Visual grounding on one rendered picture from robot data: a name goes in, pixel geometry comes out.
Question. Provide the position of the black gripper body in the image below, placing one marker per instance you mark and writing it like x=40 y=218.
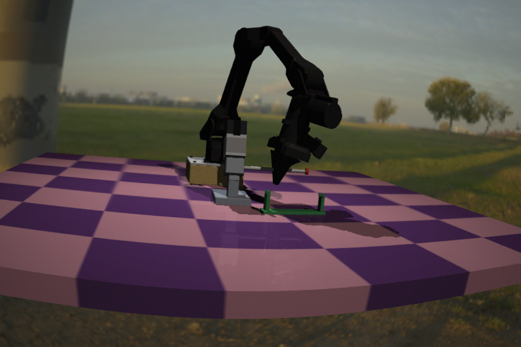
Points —
x=289 y=141

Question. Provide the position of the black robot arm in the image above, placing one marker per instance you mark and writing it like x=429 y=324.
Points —
x=310 y=100

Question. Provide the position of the grey pin with red cap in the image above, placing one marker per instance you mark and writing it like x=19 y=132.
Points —
x=306 y=171

